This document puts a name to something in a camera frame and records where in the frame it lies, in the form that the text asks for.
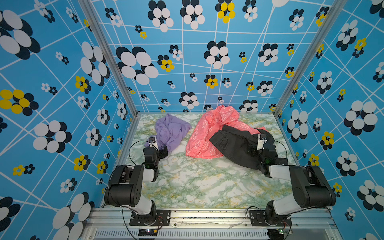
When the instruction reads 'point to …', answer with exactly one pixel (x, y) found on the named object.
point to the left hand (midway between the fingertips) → (158, 144)
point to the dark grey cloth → (239, 145)
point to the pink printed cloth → (198, 145)
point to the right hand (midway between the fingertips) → (257, 143)
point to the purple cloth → (169, 131)
